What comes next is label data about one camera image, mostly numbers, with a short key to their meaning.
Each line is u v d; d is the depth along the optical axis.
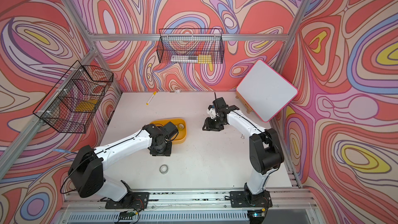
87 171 0.42
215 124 0.77
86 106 0.72
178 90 1.19
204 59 0.82
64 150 0.66
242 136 0.96
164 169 0.83
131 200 0.71
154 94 1.19
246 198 0.65
